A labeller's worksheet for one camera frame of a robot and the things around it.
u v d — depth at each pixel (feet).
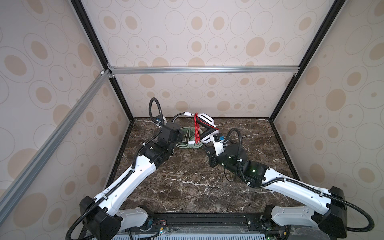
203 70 3.02
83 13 2.26
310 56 2.77
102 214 1.22
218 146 1.96
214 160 2.02
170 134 1.69
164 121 2.13
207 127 2.24
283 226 2.00
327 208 1.32
